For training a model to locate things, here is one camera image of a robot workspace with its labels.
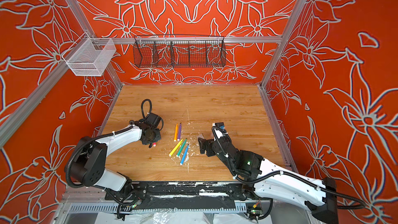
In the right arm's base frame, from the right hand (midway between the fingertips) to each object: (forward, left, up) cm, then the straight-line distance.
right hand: (204, 136), depth 71 cm
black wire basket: (+56, +17, +11) cm, 59 cm away
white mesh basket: (+45, +70, +14) cm, 85 cm away
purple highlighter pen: (+12, +15, -19) cm, 27 cm away
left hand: (+8, +28, -18) cm, 35 cm away
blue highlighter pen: (-3, +11, -18) cm, 21 cm away
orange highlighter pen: (+10, +17, -18) cm, 27 cm away
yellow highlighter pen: (+2, +16, -19) cm, 25 cm away
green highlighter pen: (+2, +13, -19) cm, 23 cm away
